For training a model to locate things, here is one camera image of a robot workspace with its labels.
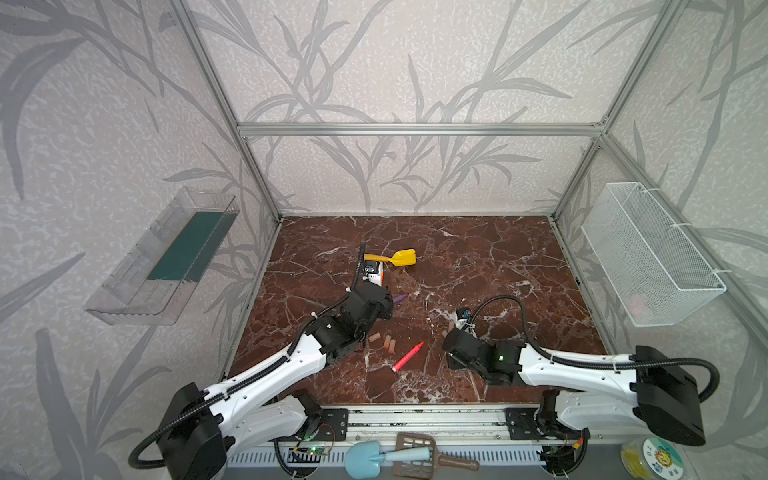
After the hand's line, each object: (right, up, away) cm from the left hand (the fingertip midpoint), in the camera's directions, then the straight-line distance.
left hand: (390, 279), depth 79 cm
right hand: (+16, -17, +4) cm, 24 cm away
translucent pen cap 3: (0, -21, +8) cm, 23 cm away
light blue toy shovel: (-6, -40, -10) cm, 42 cm away
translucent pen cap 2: (-1, -19, +8) cm, 21 cm away
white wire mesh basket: (+57, +3, -16) cm, 60 cm away
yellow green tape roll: (+57, -36, -16) cm, 69 cm away
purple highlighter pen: (+2, -9, +18) cm, 20 cm away
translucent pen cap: (-5, -19, +10) cm, 22 cm away
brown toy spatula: (+8, -43, -10) cm, 45 cm away
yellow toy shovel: (+2, +4, +29) cm, 29 cm away
